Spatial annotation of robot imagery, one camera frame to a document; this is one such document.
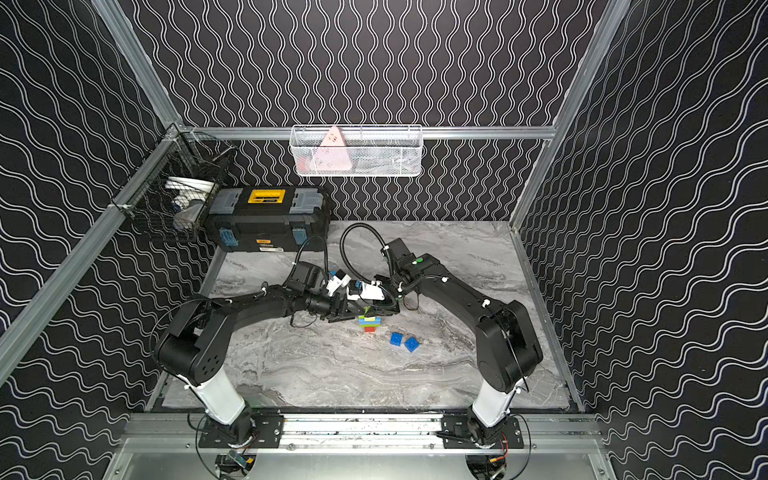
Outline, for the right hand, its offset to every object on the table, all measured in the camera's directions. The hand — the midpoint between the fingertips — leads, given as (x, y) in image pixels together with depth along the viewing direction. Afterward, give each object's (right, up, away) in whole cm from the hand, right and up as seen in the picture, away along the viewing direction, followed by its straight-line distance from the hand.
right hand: (369, 299), depth 85 cm
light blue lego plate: (+2, -7, +2) cm, 7 cm away
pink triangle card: (-12, +43, +6) cm, 45 cm away
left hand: (-3, -4, +1) cm, 5 cm away
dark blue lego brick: (+8, -12, +5) cm, 15 cm away
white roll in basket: (-49, +31, -6) cm, 58 cm away
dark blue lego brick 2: (+12, -14, +3) cm, 19 cm away
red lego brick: (0, -11, +8) cm, 13 cm away
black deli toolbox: (-36, +25, +18) cm, 47 cm away
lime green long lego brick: (0, -5, -3) cm, 6 cm away
